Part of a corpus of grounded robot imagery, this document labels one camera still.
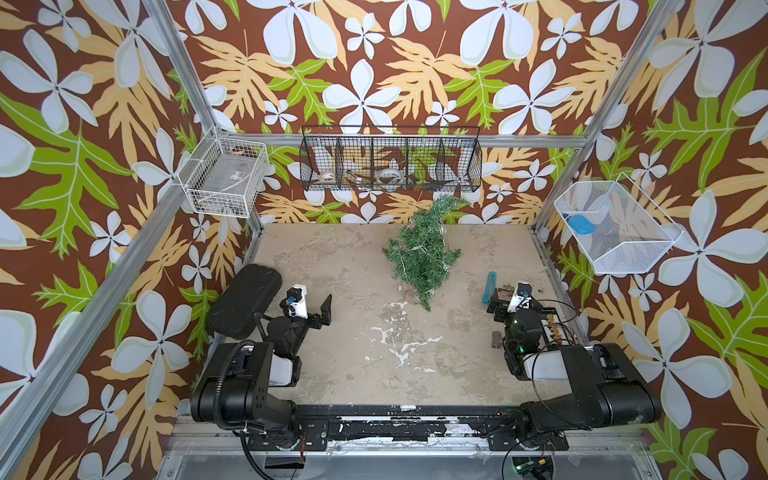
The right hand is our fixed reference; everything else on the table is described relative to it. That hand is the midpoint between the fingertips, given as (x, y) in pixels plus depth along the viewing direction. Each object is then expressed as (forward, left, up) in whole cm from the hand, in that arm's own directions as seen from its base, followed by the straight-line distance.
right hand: (511, 291), depth 90 cm
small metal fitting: (-12, +5, -8) cm, 15 cm away
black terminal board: (-8, -14, -9) cm, 18 cm away
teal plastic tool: (+8, +2, -10) cm, 13 cm away
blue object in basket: (+14, -20, +15) cm, 28 cm away
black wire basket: (+39, +37, +21) cm, 58 cm away
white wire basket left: (+25, +85, +25) cm, 92 cm away
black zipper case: (+4, +83, -5) cm, 83 cm away
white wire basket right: (+6, -27, +20) cm, 34 cm away
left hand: (-1, +59, +2) cm, 59 cm away
